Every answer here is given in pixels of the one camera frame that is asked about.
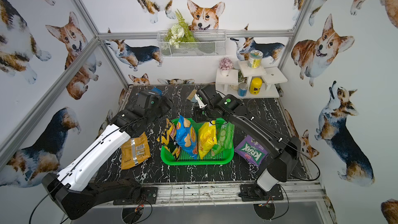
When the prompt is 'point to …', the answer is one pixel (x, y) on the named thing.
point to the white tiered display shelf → (245, 80)
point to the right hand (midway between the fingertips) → (197, 112)
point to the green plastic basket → (184, 158)
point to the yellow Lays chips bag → (207, 138)
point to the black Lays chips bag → (168, 139)
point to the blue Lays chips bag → (186, 136)
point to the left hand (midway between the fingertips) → (168, 101)
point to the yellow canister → (256, 84)
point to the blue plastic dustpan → (156, 90)
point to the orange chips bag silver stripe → (134, 151)
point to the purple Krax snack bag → (252, 150)
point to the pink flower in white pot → (225, 65)
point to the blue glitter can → (242, 89)
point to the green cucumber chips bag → (225, 136)
